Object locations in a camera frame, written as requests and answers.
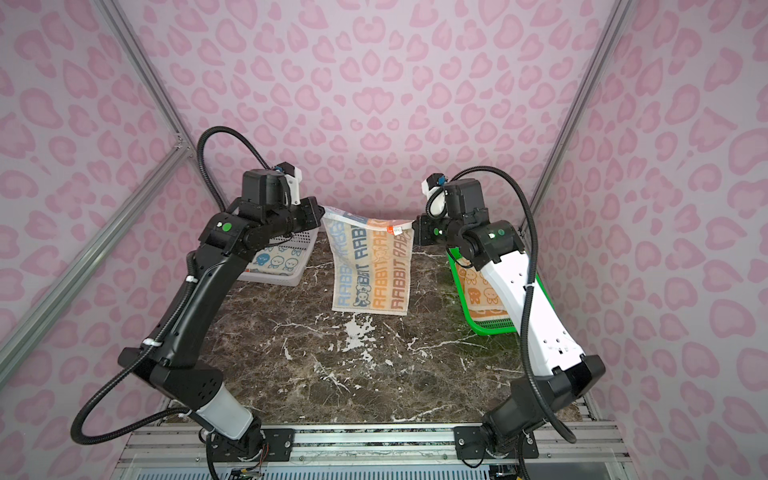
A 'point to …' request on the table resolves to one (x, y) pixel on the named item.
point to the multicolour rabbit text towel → (371, 261)
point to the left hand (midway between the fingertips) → (325, 203)
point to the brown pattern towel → (483, 302)
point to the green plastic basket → (487, 327)
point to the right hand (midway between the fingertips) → (414, 221)
